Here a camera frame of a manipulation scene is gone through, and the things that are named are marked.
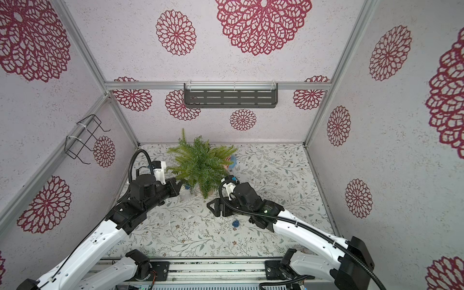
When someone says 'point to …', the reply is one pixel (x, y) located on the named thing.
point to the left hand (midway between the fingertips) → (184, 179)
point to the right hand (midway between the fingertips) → (212, 204)
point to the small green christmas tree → (197, 164)
